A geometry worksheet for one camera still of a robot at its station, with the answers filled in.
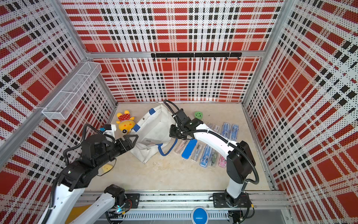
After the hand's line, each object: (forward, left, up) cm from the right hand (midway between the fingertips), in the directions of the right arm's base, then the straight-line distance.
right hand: (173, 134), depth 82 cm
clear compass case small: (-3, -16, -16) cm, 22 cm away
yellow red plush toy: (+16, +36, -9) cm, 40 cm away
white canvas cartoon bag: (+12, +17, -15) cm, 25 cm away
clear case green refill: (-8, -25, -16) cm, 31 cm away
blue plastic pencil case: (-1, -10, -16) cm, 19 cm away
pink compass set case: (-11, -31, -16) cm, 36 cm away
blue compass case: (-8, -20, -16) cm, 27 cm away
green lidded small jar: (+26, -17, -13) cm, 34 cm away
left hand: (-9, +16, +11) cm, 22 cm away
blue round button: (-39, -15, -14) cm, 44 cm away
